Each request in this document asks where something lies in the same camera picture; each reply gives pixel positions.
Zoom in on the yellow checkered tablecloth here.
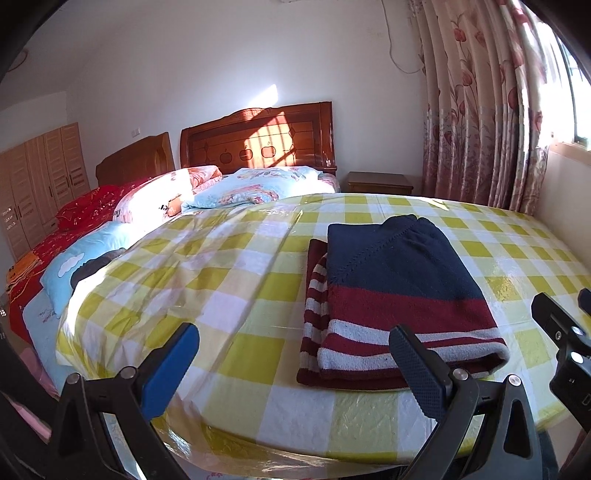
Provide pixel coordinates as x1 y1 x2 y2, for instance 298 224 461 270
55 191 591 476

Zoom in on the orange packet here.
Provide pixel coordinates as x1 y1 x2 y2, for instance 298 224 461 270
7 251 42 284

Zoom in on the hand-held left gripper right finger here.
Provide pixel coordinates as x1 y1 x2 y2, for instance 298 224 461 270
389 324 543 480

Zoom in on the light blue cloud blanket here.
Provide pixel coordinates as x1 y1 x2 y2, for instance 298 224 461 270
39 220 139 317

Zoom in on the light wooden wardrobe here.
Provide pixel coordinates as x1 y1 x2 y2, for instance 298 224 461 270
0 122 90 261

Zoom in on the striped knit sweater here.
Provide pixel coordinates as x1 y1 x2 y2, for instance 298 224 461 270
295 215 511 391

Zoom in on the small plain wooden headboard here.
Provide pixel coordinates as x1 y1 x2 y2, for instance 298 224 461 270
95 131 176 188

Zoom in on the window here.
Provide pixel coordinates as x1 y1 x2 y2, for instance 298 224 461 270
536 9 591 151

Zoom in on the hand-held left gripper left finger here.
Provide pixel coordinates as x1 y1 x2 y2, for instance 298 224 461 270
46 322 200 480

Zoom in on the wooden nightstand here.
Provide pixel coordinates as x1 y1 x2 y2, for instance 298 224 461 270
347 171 415 195

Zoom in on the wall cable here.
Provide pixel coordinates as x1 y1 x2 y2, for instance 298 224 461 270
381 0 423 75

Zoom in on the light blue floral quilt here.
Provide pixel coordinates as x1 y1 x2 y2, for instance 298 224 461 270
181 166 324 210

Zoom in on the large carved wooden headboard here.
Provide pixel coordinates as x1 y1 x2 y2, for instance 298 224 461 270
179 100 339 178

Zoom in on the pink floral pillow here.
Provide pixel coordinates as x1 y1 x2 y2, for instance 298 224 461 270
113 165 223 223

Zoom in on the red bed sheet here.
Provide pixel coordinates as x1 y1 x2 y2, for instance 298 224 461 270
7 185 139 342

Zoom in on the pink floral curtain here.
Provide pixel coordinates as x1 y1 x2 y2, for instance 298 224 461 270
409 0 561 217

